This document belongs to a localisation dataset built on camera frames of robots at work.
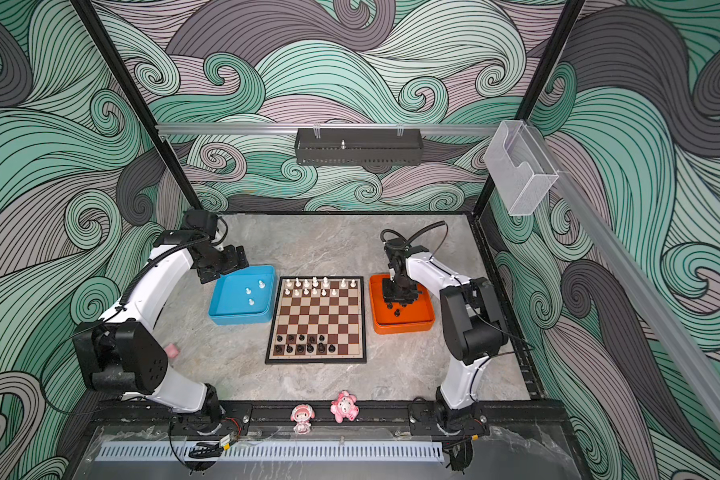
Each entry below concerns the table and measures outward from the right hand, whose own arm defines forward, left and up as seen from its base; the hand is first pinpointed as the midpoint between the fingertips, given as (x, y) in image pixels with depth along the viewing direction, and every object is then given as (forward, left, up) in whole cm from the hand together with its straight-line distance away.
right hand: (393, 300), depth 92 cm
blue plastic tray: (+2, +48, -1) cm, 48 cm away
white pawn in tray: (+6, +44, -1) cm, 44 cm away
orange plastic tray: (-4, -8, -3) cm, 9 cm away
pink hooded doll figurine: (-32, +25, +1) cm, 40 cm away
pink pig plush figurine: (-30, +14, +2) cm, 33 cm away
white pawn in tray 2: (+4, +47, -1) cm, 48 cm away
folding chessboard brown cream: (-6, +23, -2) cm, 24 cm away
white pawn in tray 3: (-1, +45, -1) cm, 45 cm away
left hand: (+4, +46, +14) cm, 49 cm away
